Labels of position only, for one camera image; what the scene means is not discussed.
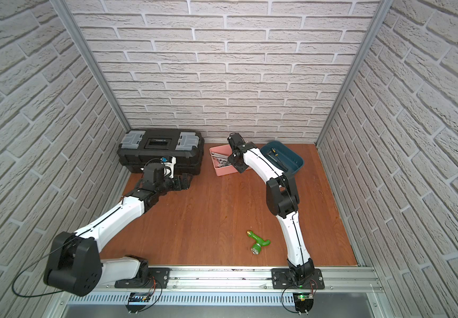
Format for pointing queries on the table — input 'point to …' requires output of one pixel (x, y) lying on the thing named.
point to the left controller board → (137, 297)
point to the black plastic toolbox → (139, 146)
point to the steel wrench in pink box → (223, 159)
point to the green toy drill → (256, 248)
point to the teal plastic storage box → (281, 158)
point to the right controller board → (303, 301)
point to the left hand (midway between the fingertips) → (186, 172)
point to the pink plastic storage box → (224, 150)
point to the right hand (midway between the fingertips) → (236, 162)
